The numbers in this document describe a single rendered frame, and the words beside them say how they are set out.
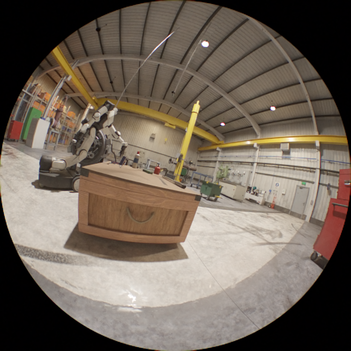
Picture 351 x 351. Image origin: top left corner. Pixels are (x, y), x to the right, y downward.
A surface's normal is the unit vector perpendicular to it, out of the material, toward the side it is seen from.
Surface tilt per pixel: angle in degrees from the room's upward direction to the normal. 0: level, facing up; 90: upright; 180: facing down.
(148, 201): 90
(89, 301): 0
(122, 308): 0
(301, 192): 90
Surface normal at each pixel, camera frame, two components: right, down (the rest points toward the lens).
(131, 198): 0.40, 0.15
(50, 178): 0.74, 0.24
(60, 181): 0.90, 0.28
